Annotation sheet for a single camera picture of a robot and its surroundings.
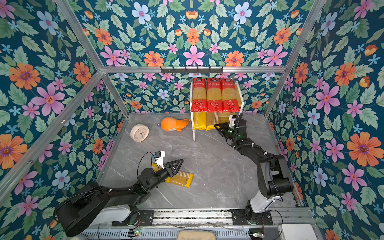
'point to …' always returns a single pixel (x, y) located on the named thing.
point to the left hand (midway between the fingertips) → (183, 159)
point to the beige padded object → (196, 235)
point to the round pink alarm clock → (139, 132)
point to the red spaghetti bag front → (199, 98)
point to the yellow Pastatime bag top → (200, 120)
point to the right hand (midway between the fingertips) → (214, 124)
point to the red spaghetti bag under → (214, 95)
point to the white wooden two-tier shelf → (240, 100)
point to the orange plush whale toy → (172, 124)
